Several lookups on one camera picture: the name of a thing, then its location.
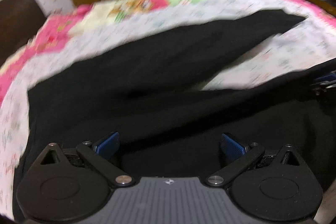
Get white floral bed sheet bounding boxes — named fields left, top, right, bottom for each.
left=1, top=0, right=335, bottom=218

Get dark wooden headboard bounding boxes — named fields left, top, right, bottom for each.
left=0, top=0, right=46, bottom=64

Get pink cartoon quilt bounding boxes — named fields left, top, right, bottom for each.
left=0, top=0, right=336, bottom=101

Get black pants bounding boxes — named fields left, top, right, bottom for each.
left=13, top=10, right=335, bottom=223

